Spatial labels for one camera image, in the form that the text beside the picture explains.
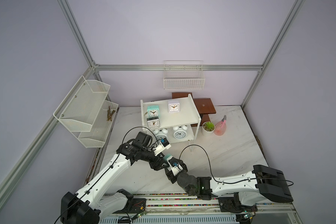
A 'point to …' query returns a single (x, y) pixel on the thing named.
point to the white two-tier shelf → (188, 115)
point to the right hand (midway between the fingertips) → (169, 162)
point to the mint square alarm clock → (166, 158)
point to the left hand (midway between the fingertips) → (164, 163)
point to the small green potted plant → (208, 128)
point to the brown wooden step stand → (204, 106)
